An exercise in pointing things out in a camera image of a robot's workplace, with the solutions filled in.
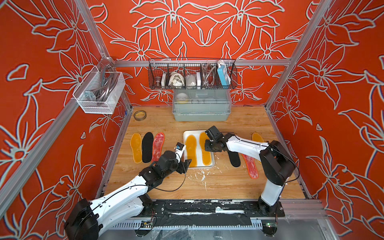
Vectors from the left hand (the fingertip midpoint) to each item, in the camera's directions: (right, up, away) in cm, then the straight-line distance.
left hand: (186, 156), depth 79 cm
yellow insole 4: (+49, +7, +22) cm, 54 cm away
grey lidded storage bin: (+10, +30, +20) cm, 37 cm away
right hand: (+10, +3, +12) cm, 16 cm away
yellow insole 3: (+12, -2, +11) cm, 17 cm away
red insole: (-19, +3, +18) cm, 27 cm away
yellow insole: (-34, +3, +18) cm, 39 cm away
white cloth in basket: (-6, +45, +12) cm, 47 cm away
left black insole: (-27, +5, +21) cm, 35 cm away
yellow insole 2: (+3, 0, +15) cm, 16 cm away
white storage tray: (+7, +11, +21) cm, 25 cm away
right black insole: (+30, -4, +11) cm, 32 cm away
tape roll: (-37, +23, +35) cm, 56 cm away
